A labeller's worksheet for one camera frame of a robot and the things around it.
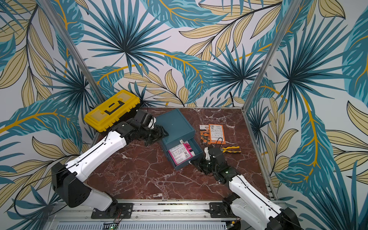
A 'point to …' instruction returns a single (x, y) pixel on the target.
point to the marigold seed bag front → (204, 134)
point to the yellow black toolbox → (111, 113)
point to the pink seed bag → (181, 153)
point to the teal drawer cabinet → (179, 129)
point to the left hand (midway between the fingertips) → (165, 138)
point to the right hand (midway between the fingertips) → (189, 161)
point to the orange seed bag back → (216, 134)
